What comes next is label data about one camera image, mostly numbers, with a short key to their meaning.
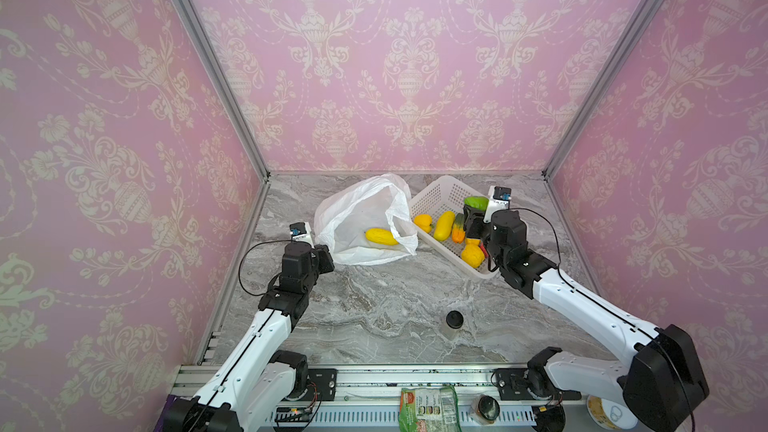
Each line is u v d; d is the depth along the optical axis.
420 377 0.76
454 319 0.76
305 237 0.73
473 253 0.89
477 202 0.77
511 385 0.73
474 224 0.71
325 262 0.74
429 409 0.70
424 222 0.99
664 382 0.39
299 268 0.61
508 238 0.60
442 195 1.09
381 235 0.99
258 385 0.56
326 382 0.74
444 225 1.00
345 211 0.77
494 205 0.70
